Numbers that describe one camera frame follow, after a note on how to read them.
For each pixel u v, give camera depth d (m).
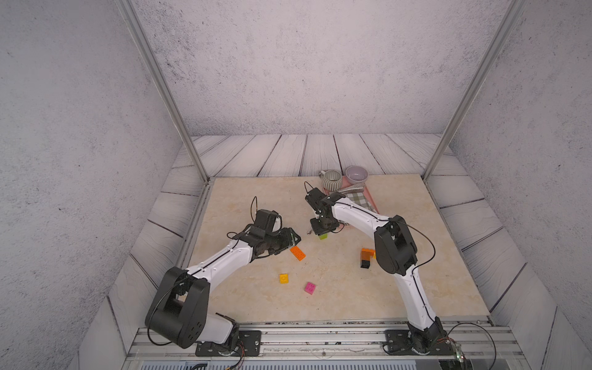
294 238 0.80
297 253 0.94
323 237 0.98
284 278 0.87
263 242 0.67
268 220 0.69
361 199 1.11
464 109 0.94
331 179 1.17
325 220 0.82
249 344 0.73
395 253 0.57
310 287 0.84
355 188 1.11
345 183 1.18
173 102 0.92
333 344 0.74
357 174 1.19
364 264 0.87
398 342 0.73
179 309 0.42
